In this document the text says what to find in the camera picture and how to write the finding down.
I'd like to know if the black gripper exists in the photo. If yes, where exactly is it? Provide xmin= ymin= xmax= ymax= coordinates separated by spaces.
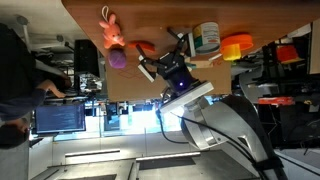
xmin=135 ymin=26 xmax=202 ymax=94

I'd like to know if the yellow green labelled tin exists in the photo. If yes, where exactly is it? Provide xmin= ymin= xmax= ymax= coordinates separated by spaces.
xmin=192 ymin=21 xmax=222 ymax=56

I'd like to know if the orange toy carrot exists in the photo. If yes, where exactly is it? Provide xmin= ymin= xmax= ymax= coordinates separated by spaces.
xmin=127 ymin=40 xmax=156 ymax=53

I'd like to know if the purple ball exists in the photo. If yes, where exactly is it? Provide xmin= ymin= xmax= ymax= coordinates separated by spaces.
xmin=107 ymin=48 xmax=128 ymax=70

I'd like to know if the pink plush bunny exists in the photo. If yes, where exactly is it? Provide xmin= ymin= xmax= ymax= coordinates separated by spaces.
xmin=98 ymin=5 xmax=126 ymax=50

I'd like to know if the orange plastic bowl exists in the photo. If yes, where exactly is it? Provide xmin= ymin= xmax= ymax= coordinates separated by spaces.
xmin=220 ymin=33 xmax=254 ymax=52

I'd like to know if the black office chair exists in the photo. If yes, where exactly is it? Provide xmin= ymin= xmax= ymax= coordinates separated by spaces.
xmin=73 ymin=39 xmax=100 ymax=78

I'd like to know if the ceiling light strip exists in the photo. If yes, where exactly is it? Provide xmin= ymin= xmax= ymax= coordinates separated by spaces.
xmin=64 ymin=148 xmax=121 ymax=158
xmin=134 ymin=151 xmax=202 ymax=162

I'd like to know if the computer monitor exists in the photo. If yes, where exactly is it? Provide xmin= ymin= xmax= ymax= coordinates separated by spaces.
xmin=34 ymin=103 xmax=87 ymax=135

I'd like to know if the seated person dark shirt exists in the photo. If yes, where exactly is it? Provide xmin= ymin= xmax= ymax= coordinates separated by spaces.
xmin=0 ymin=22 xmax=73 ymax=149

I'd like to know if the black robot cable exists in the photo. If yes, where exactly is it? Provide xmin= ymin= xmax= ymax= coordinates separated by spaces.
xmin=155 ymin=108 xmax=288 ymax=180

